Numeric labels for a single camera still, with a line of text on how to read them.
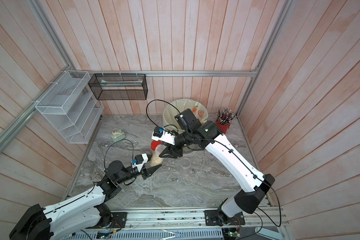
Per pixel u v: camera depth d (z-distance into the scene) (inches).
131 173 25.1
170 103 18.2
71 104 28.9
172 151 21.3
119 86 40.9
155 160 26.0
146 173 25.5
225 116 38.6
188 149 22.8
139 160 22.9
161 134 20.7
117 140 39.7
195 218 29.7
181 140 21.1
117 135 39.6
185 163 32.2
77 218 21.4
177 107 35.6
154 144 35.1
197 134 17.9
